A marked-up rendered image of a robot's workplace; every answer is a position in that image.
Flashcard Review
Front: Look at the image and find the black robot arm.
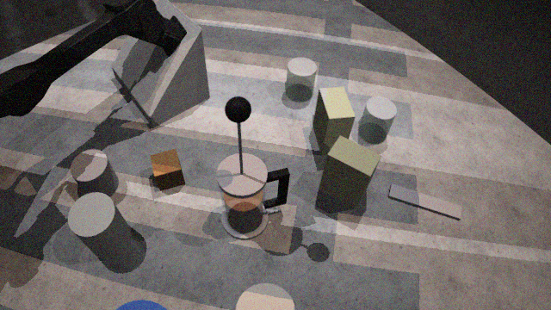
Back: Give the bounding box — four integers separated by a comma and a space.
0, 0, 187, 118

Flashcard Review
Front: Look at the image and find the blue short cylinder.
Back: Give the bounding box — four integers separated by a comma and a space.
115, 300, 167, 310

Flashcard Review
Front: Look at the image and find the glass french press with black handle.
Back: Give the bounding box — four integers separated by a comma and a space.
217, 96, 290, 239

